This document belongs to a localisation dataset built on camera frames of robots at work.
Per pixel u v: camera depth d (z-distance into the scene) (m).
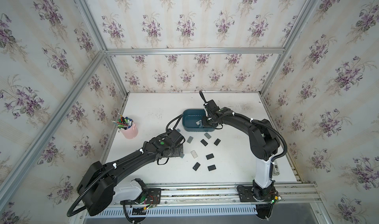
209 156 0.86
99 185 0.39
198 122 1.00
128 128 0.88
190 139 0.94
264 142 0.51
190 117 1.04
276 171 0.78
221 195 0.75
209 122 0.84
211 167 0.82
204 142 0.93
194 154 0.88
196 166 0.83
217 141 0.93
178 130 0.98
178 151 0.73
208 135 0.96
